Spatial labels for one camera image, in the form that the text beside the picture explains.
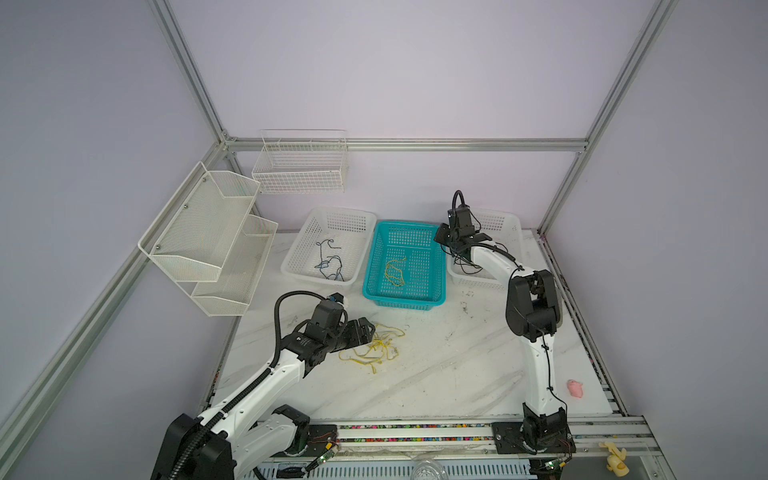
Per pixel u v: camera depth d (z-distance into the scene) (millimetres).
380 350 835
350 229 1186
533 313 593
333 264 1088
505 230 1156
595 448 729
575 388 808
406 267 1107
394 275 1073
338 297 768
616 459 693
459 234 823
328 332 637
